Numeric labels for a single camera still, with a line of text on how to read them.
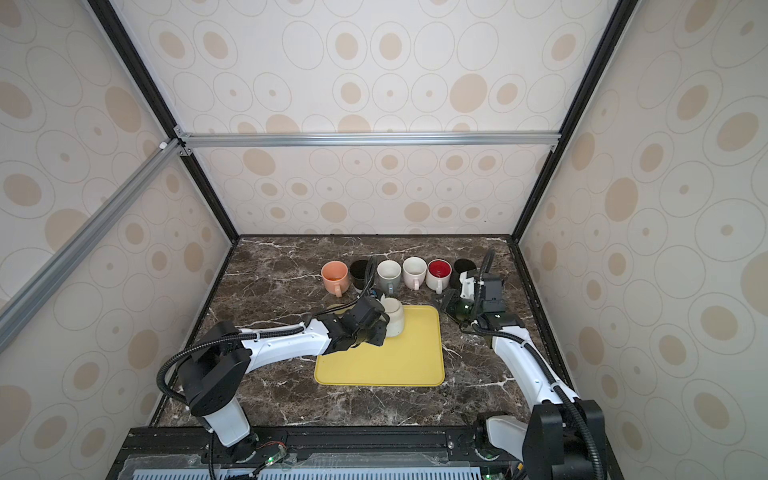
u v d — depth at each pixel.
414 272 0.98
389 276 0.93
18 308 0.51
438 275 1.01
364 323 0.68
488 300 0.64
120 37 0.70
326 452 0.73
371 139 1.52
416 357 0.93
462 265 1.00
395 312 0.87
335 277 1.03
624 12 0.68
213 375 0.45
